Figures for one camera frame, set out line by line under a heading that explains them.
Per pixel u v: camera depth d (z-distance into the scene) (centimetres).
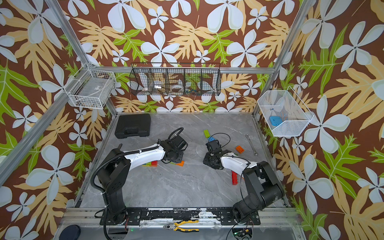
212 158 68
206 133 107
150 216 75
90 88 85
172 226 70
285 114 84
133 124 122
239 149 98
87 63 88
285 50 83
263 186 44
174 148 71
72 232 69
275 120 80
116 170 48
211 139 104
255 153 99
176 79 97
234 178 86
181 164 93
